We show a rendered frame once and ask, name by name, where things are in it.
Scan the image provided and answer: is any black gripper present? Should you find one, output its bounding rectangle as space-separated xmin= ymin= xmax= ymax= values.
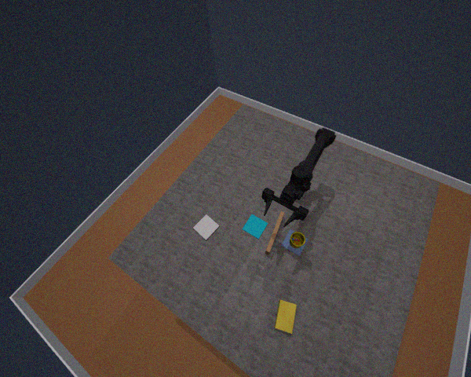
xmin=261 ymin=188 xmax=309 ymax=227

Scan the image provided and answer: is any yellow rectangular block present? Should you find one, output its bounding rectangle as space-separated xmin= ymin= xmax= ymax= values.
xmin=275 ymin=299 xmax=296 ymax=334

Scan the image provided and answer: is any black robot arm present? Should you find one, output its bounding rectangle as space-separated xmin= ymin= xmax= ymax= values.
xmin=281 ymin=127 xmax=337 ymax=203

